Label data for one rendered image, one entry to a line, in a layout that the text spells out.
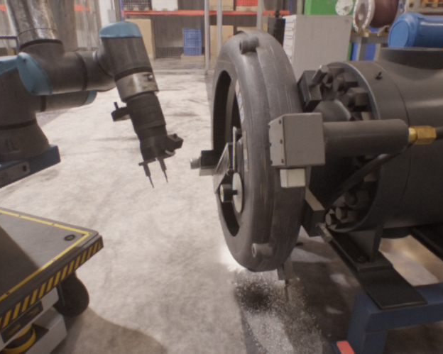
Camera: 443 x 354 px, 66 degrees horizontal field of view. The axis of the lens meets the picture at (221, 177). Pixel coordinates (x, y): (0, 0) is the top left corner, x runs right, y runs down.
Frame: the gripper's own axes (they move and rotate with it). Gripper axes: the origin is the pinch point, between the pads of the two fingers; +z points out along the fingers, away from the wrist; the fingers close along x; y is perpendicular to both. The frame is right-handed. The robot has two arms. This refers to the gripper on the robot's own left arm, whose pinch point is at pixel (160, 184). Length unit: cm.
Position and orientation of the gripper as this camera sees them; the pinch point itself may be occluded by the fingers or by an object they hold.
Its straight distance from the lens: 82.9
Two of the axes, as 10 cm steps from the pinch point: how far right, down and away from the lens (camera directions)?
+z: 2.9, 9.5, 0.9
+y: 8.1, -2.0, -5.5
